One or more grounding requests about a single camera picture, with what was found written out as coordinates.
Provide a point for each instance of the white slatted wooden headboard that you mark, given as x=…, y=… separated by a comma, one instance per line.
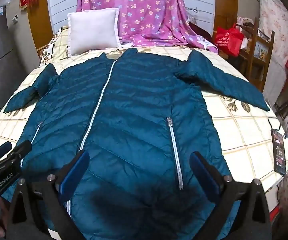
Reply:
x=61, y=5

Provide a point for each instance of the black smartphone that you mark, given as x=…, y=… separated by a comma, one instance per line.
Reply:
x=278, y=152

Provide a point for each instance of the cream checked floral bed sheet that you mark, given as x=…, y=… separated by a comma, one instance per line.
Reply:
x=246, y=142

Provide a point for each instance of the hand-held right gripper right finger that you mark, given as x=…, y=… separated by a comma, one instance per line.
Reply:
x=203, y=172

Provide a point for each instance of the red shopping bag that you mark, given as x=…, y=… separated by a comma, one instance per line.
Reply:
x=227, y=40

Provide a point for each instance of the teal puffer jacket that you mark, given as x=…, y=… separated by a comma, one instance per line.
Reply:
x=134, y=105

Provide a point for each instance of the pink floral blanket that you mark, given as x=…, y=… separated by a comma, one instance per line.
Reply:
x=144, y=12

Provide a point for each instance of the wooden chair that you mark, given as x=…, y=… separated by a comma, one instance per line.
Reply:
x=257, y=55

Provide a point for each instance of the white pillow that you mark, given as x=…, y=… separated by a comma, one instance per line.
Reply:
x=92, y=31

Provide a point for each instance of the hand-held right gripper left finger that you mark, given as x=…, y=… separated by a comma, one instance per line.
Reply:
x=75, y=172

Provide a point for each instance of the grey refrigerator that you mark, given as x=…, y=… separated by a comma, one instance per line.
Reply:
x=1, y=55

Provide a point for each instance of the pale floral curtain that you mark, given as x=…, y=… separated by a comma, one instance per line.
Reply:
x=276, y=22

